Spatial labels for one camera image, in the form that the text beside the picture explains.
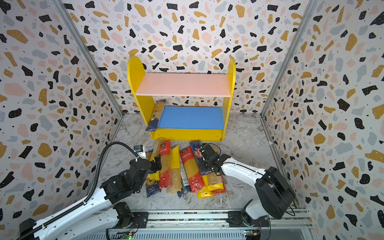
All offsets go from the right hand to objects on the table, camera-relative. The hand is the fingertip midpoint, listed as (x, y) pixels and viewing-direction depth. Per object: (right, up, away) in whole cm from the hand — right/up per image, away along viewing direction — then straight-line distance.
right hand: (198, 162), depth 86 cm
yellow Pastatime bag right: (+10, -10, -7) cm, 16 cm away
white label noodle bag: (-7, -14, -5) cm, 16 cm away
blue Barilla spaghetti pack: (-2, +8, +11) cm, 13 cm away
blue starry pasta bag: (-25, -11, -3) cm, 28 cm away
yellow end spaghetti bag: (+4, -15, -6) cm, 17 cm away
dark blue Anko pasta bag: (-28, +28, +11) cm, 41 cm away
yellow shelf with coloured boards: (-2, +38, +35) cm, 52 cm away
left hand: (-22, +6, -12) cm, 26 cm away
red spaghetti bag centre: (-2, -9, -3) cm, 10 cm away
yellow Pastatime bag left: (-27, +6, +9) cm, 29 cm away
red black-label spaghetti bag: (-20, +3, +4) cm, 20 cm away
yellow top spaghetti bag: (-13, -12, -5) cm, 18 cm away
